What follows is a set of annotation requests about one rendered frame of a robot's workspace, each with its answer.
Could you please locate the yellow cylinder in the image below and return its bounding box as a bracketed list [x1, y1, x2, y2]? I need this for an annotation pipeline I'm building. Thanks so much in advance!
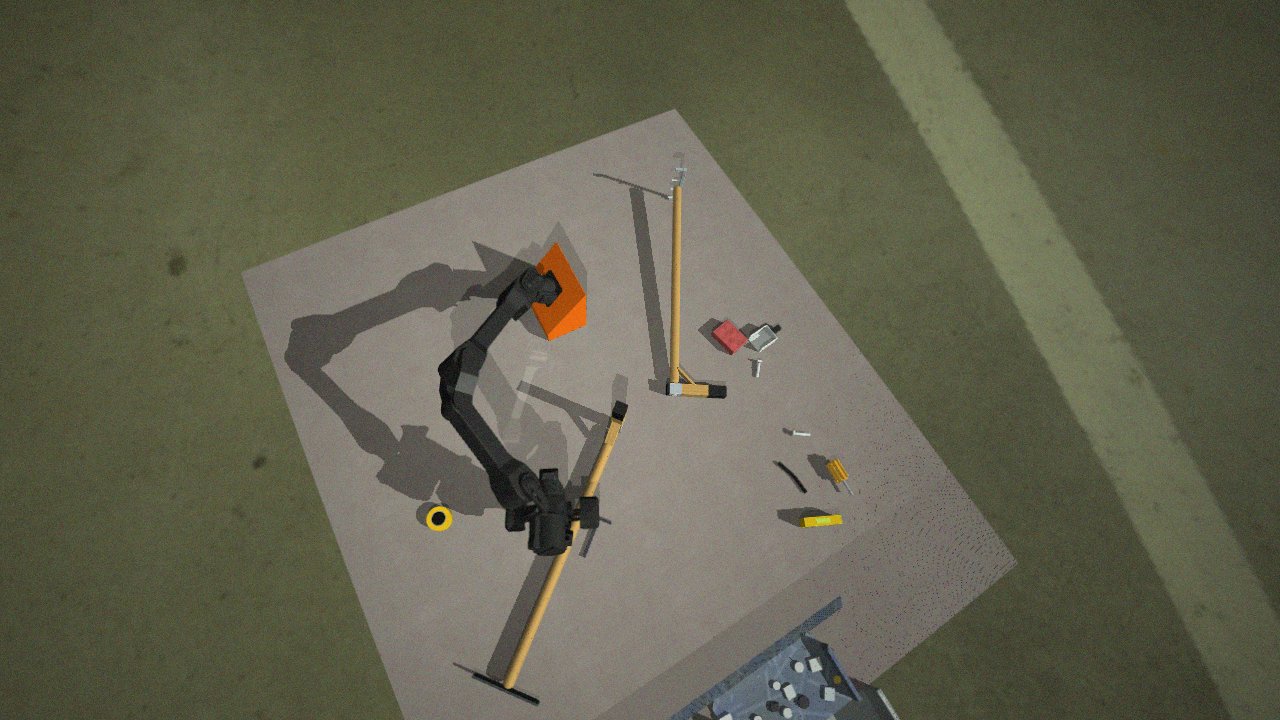
[428, 507, 452, 532]

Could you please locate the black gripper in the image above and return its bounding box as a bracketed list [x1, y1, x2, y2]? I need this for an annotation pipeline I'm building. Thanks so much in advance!
[506, 497, 599, 532]

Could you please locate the black bent bar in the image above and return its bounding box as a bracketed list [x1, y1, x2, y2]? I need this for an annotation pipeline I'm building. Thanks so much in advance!
[778, 462, 806, 493]

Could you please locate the long wooden-handled scraper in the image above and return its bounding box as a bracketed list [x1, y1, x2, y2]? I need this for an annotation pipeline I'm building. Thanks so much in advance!
[472, 400, 628, 707]

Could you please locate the white open tray with dark handle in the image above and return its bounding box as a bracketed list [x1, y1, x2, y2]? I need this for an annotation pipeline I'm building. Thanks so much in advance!
[749, 324, 782, 352]

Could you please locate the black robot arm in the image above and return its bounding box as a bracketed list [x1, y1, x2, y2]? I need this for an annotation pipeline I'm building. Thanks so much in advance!
[438, 266, 573, 556]

